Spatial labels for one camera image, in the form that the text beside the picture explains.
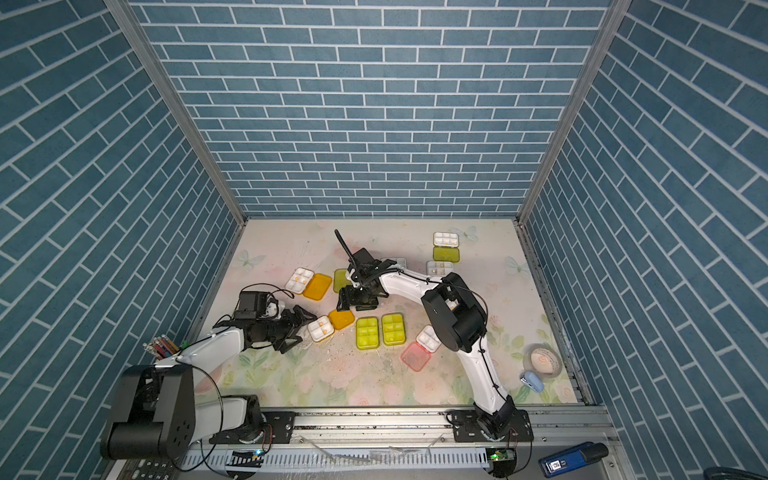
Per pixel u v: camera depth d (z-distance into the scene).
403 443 0.72
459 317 0.55
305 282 1.01
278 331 0.77
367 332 0.89
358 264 0.79
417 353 0.87
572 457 0.67
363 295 0.83
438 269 1.05
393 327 0.91
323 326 0.91
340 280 1.03
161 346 0.71
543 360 0.86
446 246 1.12
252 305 0.72
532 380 0.79
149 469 0.67
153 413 0.41
